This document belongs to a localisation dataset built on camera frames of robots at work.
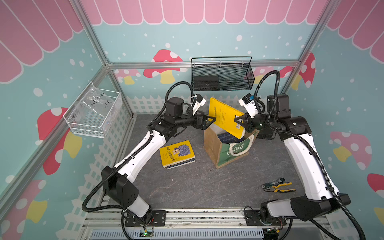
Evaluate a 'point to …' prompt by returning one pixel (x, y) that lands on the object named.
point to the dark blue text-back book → (181, 164)
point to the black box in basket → (206, 83)
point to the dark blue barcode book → (226, 138)
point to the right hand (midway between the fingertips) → (237, 118)
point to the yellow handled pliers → (272, 186)
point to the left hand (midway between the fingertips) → (209, 118)
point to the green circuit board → (146, 234)
